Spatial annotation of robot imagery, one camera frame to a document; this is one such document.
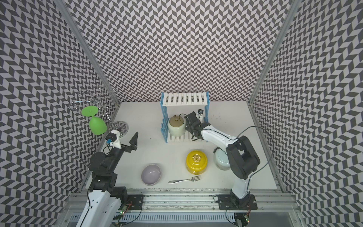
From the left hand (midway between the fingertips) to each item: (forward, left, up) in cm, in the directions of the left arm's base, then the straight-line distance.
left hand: (128, 131), depth 72 cm
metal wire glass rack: (+36, +36, -12) cm, 53 cm away
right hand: (+13, -36, -16) cm, 41 cm away
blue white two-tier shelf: (+22, -27, +2) cm, 35 cm away
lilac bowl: (-15, -9, -23) cm, 29 cm away
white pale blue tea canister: (-9, -49, -16) cm, 53 cm away
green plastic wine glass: (+6, +20, -2) cm, 21 cm away
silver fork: (-17, -33, -24) cm, 45 cm away
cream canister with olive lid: (+14, -23, -15) cm, 30 cm away
